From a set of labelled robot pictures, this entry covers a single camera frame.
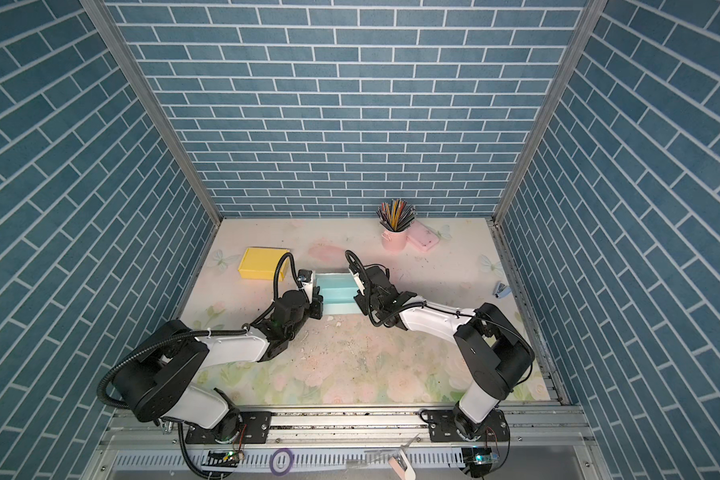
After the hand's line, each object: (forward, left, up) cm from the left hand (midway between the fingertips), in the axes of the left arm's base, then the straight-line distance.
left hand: (322, 290), depth 90 cm
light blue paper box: (+6, -4, -10) cm, 13 cm away
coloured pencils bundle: (+28, -24, +5) cm, 37 cm away
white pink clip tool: (-43, -21, -6) cm, 49 cm away
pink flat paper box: (+27, -35, -5) cm, 44 cm away
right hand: (+1, -11, 0) cm, 11 cm away
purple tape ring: (-42, +9, -9) cm, 44 cm away
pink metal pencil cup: (+21, -24, -1) cm, 31 cm away
